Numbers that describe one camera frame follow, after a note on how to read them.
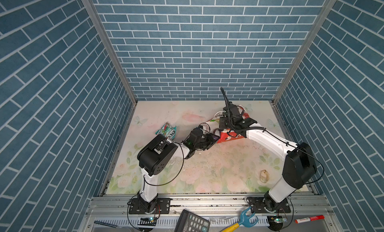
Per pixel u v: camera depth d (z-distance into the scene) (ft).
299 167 1.48
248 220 2.27
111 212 2.38
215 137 2.95
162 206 2.41
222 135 2.91
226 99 2.11
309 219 2.29
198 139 2.50
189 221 2.23
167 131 3.15
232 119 2.16
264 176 2.76
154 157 1.68
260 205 2.42
